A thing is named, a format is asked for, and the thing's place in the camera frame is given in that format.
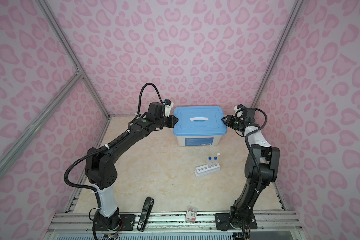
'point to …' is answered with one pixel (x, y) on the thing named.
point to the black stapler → (146, 211)
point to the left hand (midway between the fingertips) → (179, 116)
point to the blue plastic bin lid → (196, 120)
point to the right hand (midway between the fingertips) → (226, 118)
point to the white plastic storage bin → (199, 141)
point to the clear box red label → (190, 216)
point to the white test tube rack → (207, 170)
